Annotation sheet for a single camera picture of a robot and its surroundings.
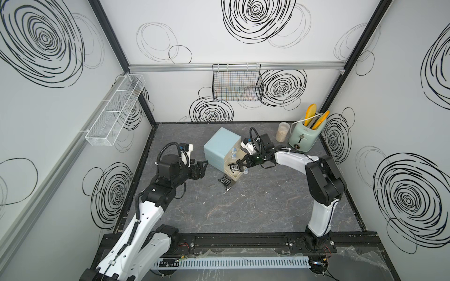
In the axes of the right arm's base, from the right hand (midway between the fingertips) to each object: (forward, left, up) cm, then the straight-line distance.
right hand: (241, 163), depth 92 cm
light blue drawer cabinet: (+2, +10, +9) cm, 13 cm away
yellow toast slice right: (+21, -44, +12) cm, 50 cm away
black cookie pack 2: (-7, +8, -5) cm, 12 cm away
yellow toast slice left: (+27, -39, +13) cm, 49 cm away
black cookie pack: (-2, +4, -1) cm, 4 cm away
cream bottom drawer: (+2, +4, 0) cm, 5 cm away
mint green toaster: (+14, -35, +5) cm, 38 cm away
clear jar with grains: (+22, -25, +1) cm, 34 cm away
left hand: (-9, +18, +15) cm, 25 cm away
